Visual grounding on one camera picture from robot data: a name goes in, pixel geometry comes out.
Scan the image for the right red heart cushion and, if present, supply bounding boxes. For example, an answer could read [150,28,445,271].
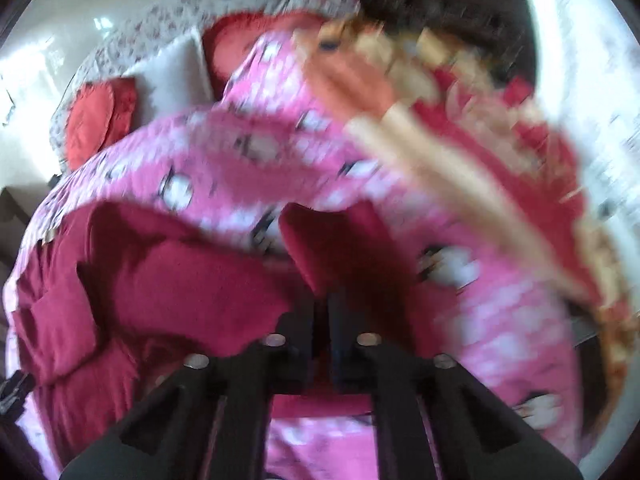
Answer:
[202,10,328,100]

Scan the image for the dark carved wooden headboard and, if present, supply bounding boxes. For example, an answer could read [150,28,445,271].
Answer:
[360,0,537,84]

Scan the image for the dark red fleece garment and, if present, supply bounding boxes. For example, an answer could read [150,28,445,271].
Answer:
[13,202,442,465]

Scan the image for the red beige floral blanket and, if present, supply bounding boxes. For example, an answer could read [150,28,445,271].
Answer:
[293,20,638,380]

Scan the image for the red heart cushion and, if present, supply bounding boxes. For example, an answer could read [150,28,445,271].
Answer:
[202,10,328,100]
[65,77,138,170]

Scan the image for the pink penguin print blanket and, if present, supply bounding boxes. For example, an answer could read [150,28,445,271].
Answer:
[4,32,582,479]

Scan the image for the floral print long pillow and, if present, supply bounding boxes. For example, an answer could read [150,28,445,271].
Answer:
[50,0,360,159]

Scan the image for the white pillow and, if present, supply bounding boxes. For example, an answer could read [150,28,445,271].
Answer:
[122,28,214,129]

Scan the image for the left red heart cushion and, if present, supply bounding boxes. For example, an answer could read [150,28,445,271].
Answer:
[65,77,138,170]

